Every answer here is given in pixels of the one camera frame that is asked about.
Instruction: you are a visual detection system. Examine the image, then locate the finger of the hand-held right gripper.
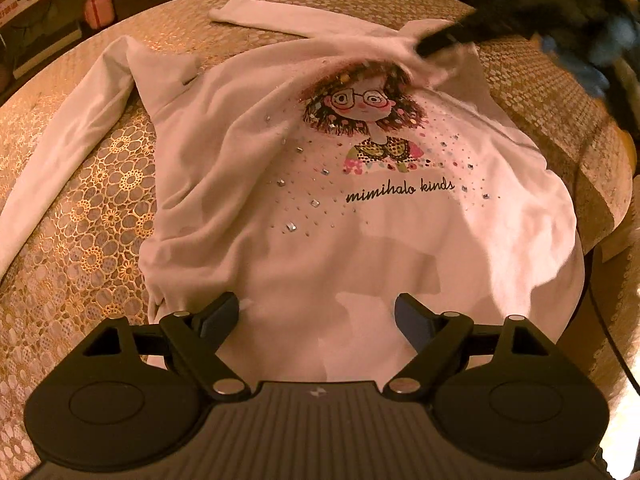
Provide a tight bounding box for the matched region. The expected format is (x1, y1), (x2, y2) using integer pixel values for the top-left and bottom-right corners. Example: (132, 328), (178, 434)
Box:
(415, 0), (546, 59)

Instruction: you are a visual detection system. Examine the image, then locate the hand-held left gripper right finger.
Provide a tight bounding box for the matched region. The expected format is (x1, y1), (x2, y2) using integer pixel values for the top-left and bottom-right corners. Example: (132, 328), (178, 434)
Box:
(384, 292), (558, 397)

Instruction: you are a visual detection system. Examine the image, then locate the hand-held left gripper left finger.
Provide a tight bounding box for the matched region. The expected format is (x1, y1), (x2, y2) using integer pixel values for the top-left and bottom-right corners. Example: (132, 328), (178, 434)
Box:
(82, 291), (251, 401)

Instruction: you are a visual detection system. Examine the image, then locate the white printed sweatshirt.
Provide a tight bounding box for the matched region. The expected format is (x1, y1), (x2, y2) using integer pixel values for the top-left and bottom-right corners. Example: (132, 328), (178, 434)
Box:
(0, 0), (587, 386)

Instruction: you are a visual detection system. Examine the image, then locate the person's right hand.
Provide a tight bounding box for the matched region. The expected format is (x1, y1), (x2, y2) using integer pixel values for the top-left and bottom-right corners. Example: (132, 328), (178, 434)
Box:
(542, 12), (613, 103)

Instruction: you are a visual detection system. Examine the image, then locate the gold lace tablecloth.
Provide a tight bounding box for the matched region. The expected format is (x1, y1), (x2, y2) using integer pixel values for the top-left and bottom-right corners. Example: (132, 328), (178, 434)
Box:
(0, 0), (640, 461)

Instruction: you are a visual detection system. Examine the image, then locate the white book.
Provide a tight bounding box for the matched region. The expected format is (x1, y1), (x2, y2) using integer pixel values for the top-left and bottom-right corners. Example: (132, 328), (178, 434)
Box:
(10, 27), (83, 80)

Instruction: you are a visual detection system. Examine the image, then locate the orange pumpkin ornament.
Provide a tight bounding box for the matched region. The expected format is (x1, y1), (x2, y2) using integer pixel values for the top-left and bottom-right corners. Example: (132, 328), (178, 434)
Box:
(84, 0), (115, 28)

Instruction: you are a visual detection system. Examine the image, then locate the black cable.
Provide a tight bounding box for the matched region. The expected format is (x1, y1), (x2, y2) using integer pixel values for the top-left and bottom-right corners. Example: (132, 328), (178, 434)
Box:
(582, 255), (640, 393)

